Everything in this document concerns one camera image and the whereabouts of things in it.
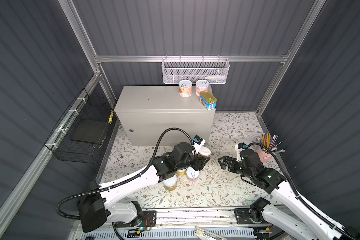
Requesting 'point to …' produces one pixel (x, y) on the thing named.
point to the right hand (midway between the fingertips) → (226, 162)
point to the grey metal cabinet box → (143, 112)
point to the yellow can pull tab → (181, 172)
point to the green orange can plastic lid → (170, 184)
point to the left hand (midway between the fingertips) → (205, 154)
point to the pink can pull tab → (192, 174)
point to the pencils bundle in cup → (265, 140)
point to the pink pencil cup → (264, 157)
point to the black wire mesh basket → (79, 135)
